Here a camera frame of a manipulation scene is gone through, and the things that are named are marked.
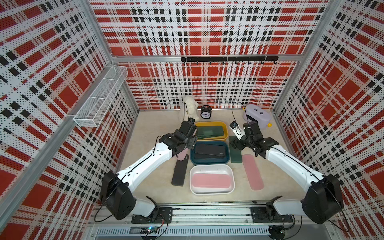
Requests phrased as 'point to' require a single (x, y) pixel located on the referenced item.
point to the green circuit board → (149, 230)
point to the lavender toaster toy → (263, 115)
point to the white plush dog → (188, 108)
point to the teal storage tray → (221, 160)
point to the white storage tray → (212, 169)
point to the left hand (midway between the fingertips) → (188, 136)
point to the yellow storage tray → (213, 123)
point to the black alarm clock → (206, 112)
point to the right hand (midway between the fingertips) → (240, 136)
